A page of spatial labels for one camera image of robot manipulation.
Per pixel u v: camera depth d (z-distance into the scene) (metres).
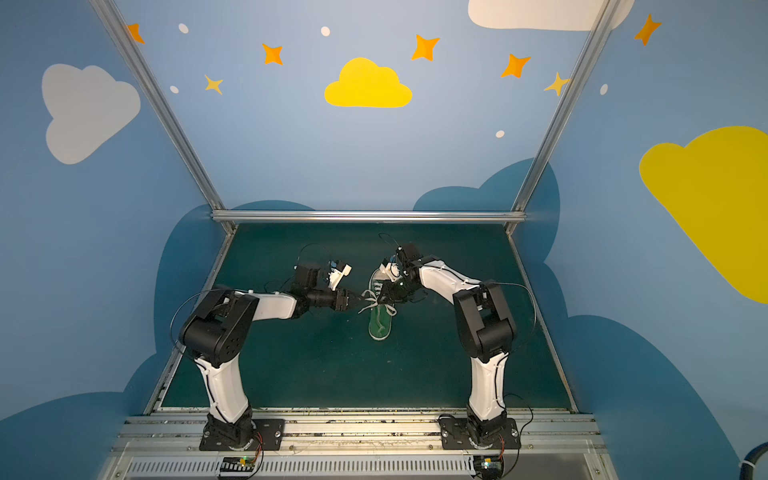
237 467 0.73
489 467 0.73
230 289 0.57
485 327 0.52
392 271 0.86
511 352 0.55
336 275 0.88
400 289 0.84
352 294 0.90
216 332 0.52
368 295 0.98
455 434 0.75
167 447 0.76
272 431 0.75
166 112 0.86
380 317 0.93
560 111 0.87
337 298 0.86
